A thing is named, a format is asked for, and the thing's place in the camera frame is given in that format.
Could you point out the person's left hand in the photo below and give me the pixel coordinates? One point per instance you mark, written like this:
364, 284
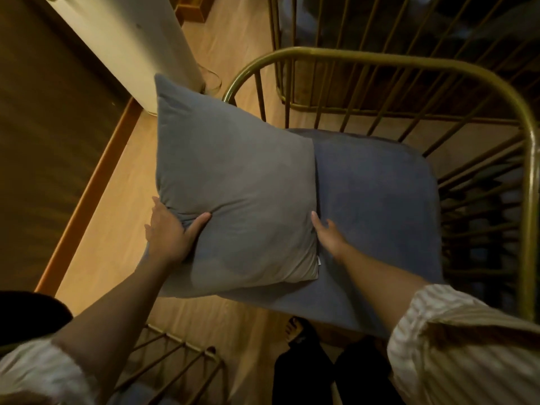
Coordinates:
168, 240

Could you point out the gold frame grey bench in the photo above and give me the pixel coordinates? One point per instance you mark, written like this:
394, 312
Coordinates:
301, 21

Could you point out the gold frame blue seat chair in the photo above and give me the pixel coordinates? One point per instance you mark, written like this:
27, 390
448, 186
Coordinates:
379, 198

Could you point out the metal bar frame chair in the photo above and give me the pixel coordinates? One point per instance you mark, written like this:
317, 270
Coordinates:
181, 342

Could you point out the grey square cushion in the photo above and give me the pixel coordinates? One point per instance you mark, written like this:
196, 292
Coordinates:
236, 185

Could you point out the person's left forearm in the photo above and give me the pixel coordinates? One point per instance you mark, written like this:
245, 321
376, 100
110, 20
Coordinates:
114, 324

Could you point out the person's black trousers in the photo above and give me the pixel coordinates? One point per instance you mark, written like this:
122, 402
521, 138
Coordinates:
358, 375

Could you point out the white tower air purifier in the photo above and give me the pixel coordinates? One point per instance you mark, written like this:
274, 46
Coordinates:
126, 37

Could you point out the person's right hand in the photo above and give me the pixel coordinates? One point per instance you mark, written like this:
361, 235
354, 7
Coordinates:
331, 242

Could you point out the person's striped beige shirt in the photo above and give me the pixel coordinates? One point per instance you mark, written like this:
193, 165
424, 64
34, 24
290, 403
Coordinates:
464, 354

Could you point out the person's right forearm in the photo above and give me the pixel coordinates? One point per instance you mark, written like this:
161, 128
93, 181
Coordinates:
384, 286

